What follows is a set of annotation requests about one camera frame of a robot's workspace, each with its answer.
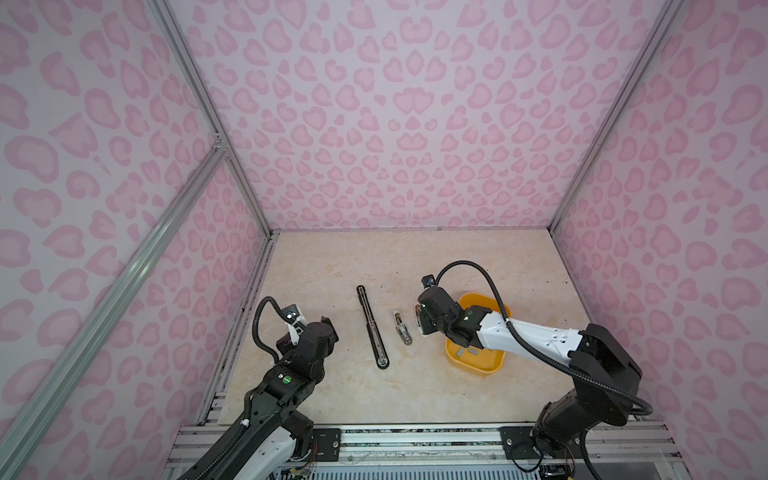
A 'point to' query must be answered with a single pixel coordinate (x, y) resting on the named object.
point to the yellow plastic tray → (474, 360)
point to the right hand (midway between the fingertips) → (427, 310)
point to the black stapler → (374, 333)
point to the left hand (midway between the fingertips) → (312, 321)
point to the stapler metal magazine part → (402, 329)
